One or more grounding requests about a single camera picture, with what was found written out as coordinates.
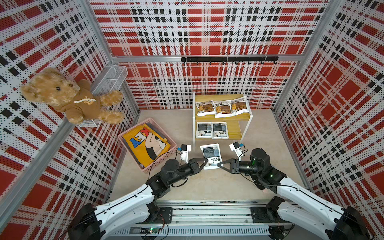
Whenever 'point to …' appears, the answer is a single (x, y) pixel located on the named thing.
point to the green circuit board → (150, 231)
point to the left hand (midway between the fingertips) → (210, 161)
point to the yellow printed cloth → (146, 144)
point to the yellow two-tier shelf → (238, 125)
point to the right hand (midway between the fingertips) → (220, 166)
